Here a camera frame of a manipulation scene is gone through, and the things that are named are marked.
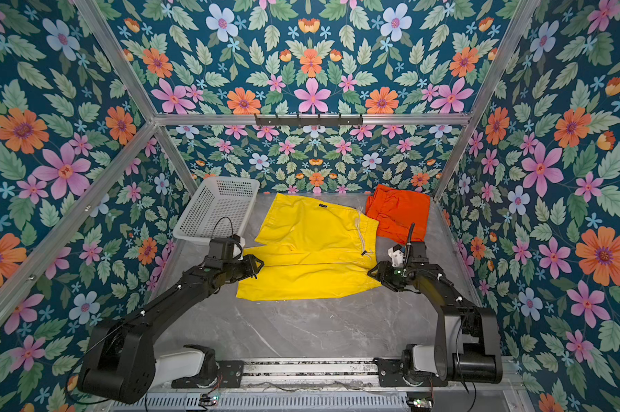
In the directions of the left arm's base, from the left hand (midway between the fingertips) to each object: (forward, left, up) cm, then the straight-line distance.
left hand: (263, 258), depth 86 cm
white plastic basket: (+34, +24, -11) cm, 43 cm away
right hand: (-6, -38, -5) cm, 39 cm away
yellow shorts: (+10, -16, -11) cm, 22 cm away
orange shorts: (+28, -55, -11) cm, 62 cm away
